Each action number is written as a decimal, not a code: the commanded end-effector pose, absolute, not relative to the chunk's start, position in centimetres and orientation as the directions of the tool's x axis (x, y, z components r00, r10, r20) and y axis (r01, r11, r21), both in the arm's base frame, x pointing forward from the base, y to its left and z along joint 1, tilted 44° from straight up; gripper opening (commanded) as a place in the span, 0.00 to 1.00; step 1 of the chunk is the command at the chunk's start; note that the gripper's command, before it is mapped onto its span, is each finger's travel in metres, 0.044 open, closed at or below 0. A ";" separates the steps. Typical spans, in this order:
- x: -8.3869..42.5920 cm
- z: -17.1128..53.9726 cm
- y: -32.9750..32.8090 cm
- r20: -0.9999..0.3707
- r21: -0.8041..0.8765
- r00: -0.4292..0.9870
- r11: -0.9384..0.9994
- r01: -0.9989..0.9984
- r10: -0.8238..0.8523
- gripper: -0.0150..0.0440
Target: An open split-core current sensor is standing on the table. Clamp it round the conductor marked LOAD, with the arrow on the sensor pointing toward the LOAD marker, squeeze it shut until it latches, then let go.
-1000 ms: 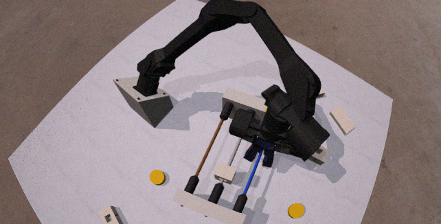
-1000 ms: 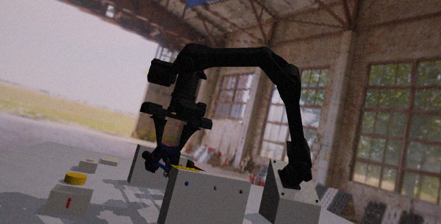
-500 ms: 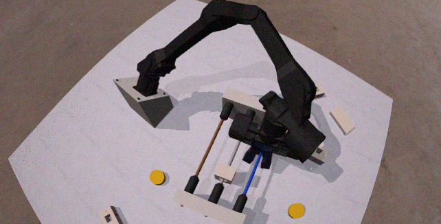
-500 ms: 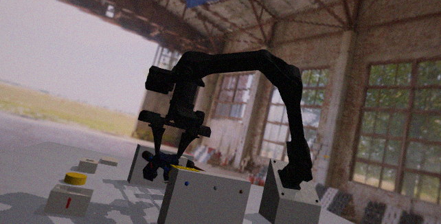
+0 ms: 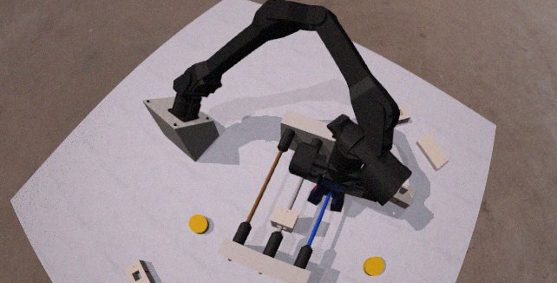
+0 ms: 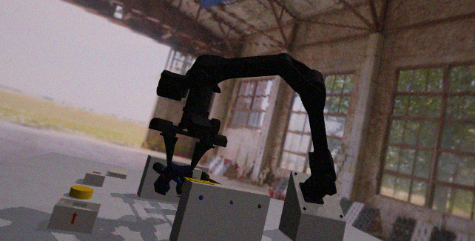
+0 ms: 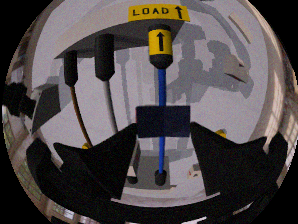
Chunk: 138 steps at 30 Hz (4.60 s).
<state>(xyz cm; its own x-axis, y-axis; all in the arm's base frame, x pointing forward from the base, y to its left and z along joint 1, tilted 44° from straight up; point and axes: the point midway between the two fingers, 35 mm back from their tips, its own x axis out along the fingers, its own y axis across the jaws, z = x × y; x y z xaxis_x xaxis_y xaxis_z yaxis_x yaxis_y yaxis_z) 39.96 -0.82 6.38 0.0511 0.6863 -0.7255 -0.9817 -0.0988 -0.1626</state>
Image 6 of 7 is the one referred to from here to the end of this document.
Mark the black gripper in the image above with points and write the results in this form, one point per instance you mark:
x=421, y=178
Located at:
x=169, y=132

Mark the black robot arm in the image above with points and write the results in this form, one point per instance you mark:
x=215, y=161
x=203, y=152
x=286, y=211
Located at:
x=208, y=70

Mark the yellow short cylinder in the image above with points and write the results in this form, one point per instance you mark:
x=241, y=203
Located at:
x=81, y=192

